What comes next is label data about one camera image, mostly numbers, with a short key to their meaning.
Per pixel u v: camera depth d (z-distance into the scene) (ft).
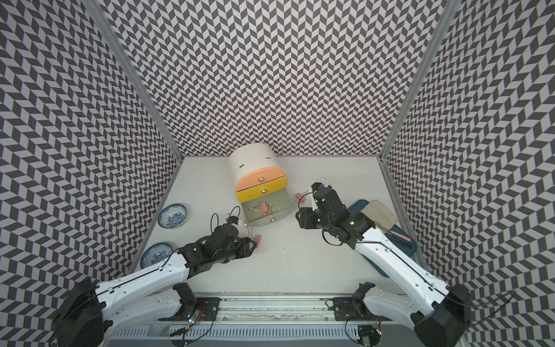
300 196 3.42
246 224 2.85
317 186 2.19
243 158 2.85
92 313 1.31
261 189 2.90
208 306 2.39
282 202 3.08
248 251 2.41
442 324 1.19
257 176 2.71
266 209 3.11
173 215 3.09
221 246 2.03
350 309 2.43
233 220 2.43
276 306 2.48
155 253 2.71
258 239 2.90
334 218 1.79
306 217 2.11
